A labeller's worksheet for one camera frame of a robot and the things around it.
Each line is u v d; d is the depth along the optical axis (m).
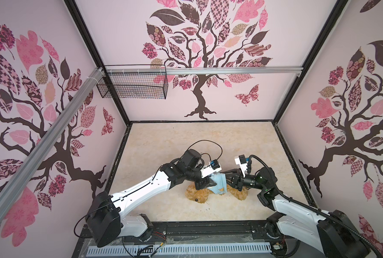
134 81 0.95
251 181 0.66
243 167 0.67
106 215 0.39
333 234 0.41
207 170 0.64
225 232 0.75
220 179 0.69
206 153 0.64
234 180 0.67
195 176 0.63
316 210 0.47
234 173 0.68
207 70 0.93
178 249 0.70
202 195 0.74
